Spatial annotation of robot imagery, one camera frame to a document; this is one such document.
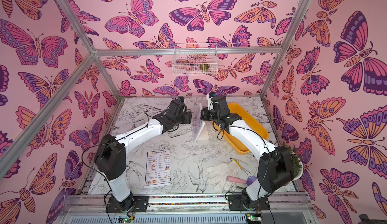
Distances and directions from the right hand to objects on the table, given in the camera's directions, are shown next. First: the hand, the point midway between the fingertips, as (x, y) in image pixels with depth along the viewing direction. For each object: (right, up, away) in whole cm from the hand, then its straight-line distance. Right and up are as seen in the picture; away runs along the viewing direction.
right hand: (202, 110), depth 84 cm
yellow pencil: (+21, -32, +2) cm, 38 cm away
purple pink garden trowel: (+25, -38, -3) cm, 46 cm away
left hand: (-7, -3, +5) cm, 9 cm away
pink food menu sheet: (-3, -6, +4) cm, 8 cm away
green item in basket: (+2, +27, +10) cm, 29 cm away
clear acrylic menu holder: (-4, -18, +9) cm, 20 cm away
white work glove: (+9, -36, -1) cm, 37 cm away
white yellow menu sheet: (-25, -33, +2) cm, 42 cm away
